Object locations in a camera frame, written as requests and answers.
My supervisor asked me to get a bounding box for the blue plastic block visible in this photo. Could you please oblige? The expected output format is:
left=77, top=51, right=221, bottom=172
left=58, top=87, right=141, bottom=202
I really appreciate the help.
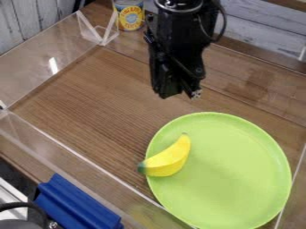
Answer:
left=34, top=174, right=124, bottom=229

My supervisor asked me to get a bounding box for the green plastic plate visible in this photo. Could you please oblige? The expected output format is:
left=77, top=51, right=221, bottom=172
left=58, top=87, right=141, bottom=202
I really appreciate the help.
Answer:
left=145, top=112, right=291, bottom=229

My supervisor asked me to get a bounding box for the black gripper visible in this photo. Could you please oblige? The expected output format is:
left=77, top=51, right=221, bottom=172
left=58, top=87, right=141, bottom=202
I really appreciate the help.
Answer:
left=144, top=5, right=220, bottom=99

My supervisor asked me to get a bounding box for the yellow labelled tin can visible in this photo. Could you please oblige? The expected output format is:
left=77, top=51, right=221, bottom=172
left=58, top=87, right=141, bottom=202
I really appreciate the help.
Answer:
left=112, top=0, right=144, bottom=31

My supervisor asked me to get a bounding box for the clear acrylic corner bracket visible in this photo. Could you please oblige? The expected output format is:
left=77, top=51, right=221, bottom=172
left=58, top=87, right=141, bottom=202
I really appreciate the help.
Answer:
left=76, top=11, right=118, bottom=47

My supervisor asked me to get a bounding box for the black cable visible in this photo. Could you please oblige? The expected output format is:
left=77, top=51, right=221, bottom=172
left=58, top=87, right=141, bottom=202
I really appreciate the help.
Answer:
left=0, top=201, right=51, bottom=229

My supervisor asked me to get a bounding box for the yellow toy banana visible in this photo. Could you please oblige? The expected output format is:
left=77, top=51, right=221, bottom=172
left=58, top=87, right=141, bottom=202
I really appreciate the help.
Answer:
left=137, top=133, right=190, bottom=177

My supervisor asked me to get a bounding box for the clear acrylic enclosure wall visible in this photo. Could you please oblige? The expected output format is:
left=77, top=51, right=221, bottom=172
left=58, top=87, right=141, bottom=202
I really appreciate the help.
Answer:
left=0, top=101, right=193, bottom=229

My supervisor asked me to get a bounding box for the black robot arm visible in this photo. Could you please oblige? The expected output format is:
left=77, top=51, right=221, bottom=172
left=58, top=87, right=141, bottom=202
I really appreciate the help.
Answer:
left=142, top=0, right=227, bottom=99

